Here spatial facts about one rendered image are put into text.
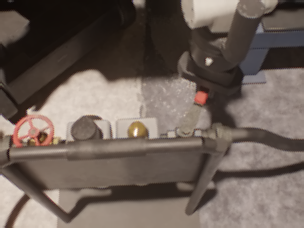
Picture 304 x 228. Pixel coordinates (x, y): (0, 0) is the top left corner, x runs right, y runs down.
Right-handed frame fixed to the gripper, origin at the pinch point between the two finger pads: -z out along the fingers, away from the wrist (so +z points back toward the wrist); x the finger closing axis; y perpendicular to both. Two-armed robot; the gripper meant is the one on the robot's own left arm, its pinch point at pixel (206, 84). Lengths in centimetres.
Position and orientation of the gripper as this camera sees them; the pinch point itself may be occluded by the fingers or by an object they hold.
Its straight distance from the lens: 69.3
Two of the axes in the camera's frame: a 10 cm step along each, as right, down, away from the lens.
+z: 0.0, -4.5, -8.9
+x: 9.1, 3.8, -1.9
